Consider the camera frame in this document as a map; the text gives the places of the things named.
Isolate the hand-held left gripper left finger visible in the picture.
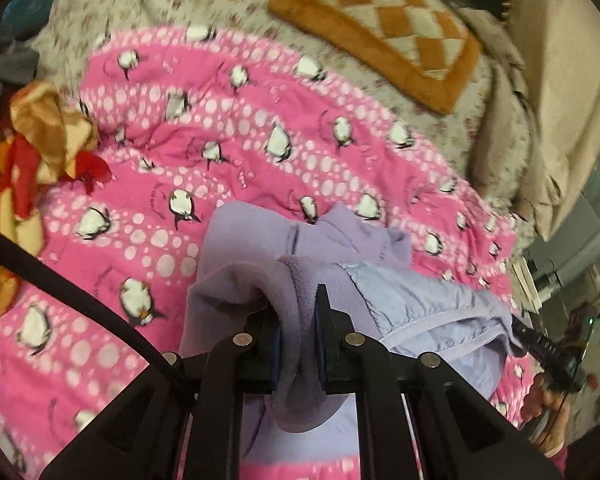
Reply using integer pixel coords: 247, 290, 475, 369
39, 312, 281, 480

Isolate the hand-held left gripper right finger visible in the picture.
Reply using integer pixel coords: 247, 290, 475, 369
314, 284, 563, 480

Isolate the purple fleece jacket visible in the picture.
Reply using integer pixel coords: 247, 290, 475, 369
179, 202, 523, 466

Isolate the person's right forearm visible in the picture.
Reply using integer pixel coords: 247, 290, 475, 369
542, 427, 581, 475

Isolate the person's right hand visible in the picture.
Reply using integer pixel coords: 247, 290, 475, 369
520, 374, 571, 441

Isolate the pink penguin print blanket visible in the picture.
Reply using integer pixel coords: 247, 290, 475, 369
0, 25, 551, 480

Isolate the beige cloth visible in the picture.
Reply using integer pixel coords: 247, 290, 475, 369
472, 0, 600, 241

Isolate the orange red printed cloth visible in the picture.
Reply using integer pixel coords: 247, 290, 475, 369
0, 82, 116, 321

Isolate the orange checkered cushion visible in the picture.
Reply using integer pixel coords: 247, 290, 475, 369
269, 0, 482, 115

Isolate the grey cloth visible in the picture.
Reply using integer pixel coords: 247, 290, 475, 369
0, 42, 41, 126

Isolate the black cable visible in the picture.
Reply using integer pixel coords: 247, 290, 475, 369
0, 222, 191, 396

